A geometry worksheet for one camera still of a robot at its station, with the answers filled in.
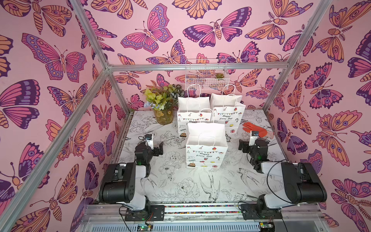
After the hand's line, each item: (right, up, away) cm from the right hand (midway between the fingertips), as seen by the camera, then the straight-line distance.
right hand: (249, 139), depth 93 cm
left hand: (-60, -1, 0) cm, 60 cm away
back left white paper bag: (-37, +20, +3) cm, 42 cm away
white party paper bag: (-31, -1, -23) cm, 39 cm away
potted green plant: (-57, +25, +6) cm, 62 cm away
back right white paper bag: (-15, +19, -6) cm, 25 cm away
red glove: (+6, +8, +16) cm, 18 cm away
